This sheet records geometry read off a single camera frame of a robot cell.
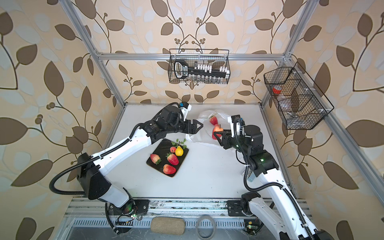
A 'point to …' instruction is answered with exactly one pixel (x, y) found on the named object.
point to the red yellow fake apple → (169, 169)
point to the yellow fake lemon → (179, 151)
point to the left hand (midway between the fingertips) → (199, 123)
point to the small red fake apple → (172, 149)
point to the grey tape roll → (205, 227)
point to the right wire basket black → (300, 102)
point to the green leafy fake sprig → (178, 143)
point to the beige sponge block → (169, 225)
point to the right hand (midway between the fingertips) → (219, 133)
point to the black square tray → (162, 150)
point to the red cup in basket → (277, 89)
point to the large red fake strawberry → (172, 159)
